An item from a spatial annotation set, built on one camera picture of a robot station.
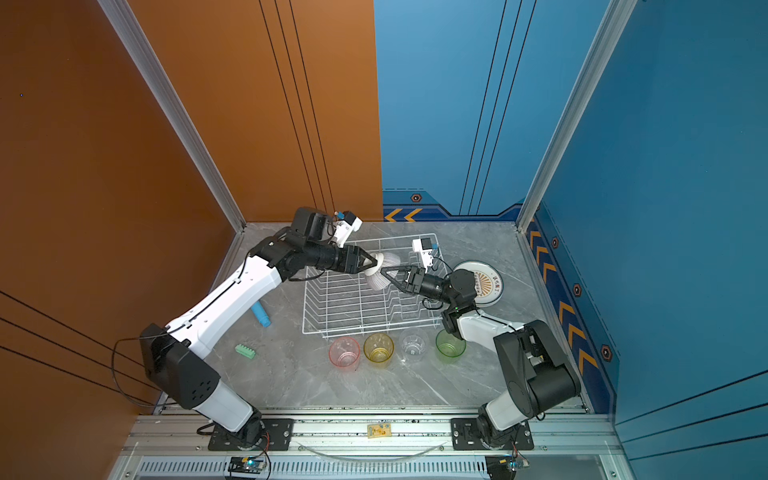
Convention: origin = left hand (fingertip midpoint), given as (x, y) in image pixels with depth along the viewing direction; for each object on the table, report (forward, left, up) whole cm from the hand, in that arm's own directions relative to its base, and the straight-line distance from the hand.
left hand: (372, 259), depth 75 cm
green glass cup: (-12, -22, -26) cm, 36 cm away
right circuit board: (-40, -31, -28) cm, 58 cm away
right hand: (-5, -3, -1) cm, 6 cm away
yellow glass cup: (-12, -1, -27) cm, 29 cm away
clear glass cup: (-12, -12, -26) cm, 31 cm away
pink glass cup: (-13, +9, -27) cm, 32 cm away
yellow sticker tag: (-33, -2, -27) cm, 43 cm away
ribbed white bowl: (-5, -1, -1) cm, 6 cm away
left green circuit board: (-40, +29, -29) cm, 57 cm away
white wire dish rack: (+2, +10, -27) cm, 29 cm away
